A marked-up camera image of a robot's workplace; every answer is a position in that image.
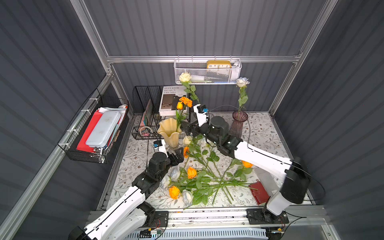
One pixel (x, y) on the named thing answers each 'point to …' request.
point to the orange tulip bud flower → (180, 105)
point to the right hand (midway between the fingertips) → (191, 115)
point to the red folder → (90, 126)
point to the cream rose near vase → (187, 140)
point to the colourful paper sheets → (147, 119)
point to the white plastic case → (103, 129)
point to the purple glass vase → (239, 117)
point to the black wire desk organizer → (146, 101)
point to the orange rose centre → (192, 173)
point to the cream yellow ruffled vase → (170, 131)
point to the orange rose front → (174, 192)
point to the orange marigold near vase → (186, 152)
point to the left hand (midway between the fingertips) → (176, 150)
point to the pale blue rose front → (187, 197)
